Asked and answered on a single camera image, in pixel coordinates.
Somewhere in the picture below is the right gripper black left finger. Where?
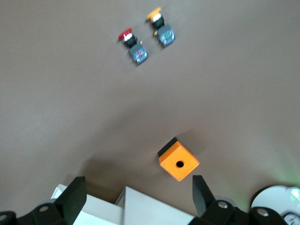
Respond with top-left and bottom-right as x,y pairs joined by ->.
0,176 -> 88,225

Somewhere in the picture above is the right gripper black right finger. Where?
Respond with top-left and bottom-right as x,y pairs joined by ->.
188,175 -> 289,225

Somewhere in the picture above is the white plastic drawer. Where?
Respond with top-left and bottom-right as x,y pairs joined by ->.
50,184 -> 124,225

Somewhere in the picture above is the orange button box with hole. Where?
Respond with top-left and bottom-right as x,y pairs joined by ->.
157,137 -> 200,183

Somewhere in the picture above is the white drawer cabinet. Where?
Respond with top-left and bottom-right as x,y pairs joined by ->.
114,186 -> 196,225

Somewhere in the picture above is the red push button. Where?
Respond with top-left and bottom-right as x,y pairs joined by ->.
117,27 -> 150,66

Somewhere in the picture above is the yellow push button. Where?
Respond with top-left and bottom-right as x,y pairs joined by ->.
145,7 -> 176,48

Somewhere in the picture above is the brown table cover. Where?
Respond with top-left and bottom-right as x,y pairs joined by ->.
0,0 -> 300,225

